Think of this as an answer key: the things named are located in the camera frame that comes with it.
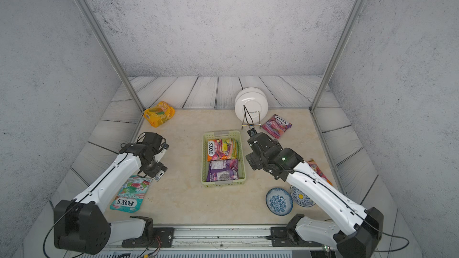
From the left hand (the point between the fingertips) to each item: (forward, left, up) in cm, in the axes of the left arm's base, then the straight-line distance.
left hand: (152, 168), depth 82 cm
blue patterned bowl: (-13, -58, -10) cm, 60 cm away
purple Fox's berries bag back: (+1, -32, -6) cm, 33 cm away
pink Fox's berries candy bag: (+31, -64, -8) cm, 71 cm away
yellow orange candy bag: (+40, +9, -6) cm, 42 cm away
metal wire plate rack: (+32, -52, -8) cm, 61 cm away
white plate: (+37, -48, +4) cm, 60 cm away
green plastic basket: (+26, -31, -10) cm, 41 cm away
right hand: (+1, -50, +11) cm, 51 cm away
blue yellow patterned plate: (-12, -68, -10) cm, 69 cm away
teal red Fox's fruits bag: (-10, +10, -9) cm, 16 cm away
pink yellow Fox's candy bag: (+13, -31, -6) cm, 35 cm away
